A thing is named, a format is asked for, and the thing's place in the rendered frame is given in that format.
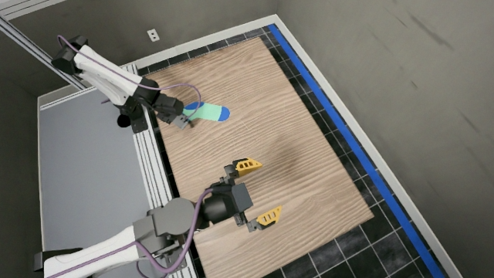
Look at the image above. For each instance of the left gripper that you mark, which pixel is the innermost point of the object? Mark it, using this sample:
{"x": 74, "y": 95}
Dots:
{"x": 163, "y": 117}

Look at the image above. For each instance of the mint green sock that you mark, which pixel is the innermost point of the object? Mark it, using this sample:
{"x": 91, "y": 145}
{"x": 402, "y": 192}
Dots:
{"x": 206, "y": 111}

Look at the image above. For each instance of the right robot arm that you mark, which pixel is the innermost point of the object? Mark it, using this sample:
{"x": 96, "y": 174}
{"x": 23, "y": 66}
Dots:
{"x": 169, "y": 221}

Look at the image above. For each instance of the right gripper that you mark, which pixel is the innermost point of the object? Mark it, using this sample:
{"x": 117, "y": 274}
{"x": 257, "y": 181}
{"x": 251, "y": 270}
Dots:
{"x": 215, "y": 206}

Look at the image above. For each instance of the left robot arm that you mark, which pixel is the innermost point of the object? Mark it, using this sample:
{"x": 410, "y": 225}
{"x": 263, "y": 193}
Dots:
{"x": 120, "y": 86}

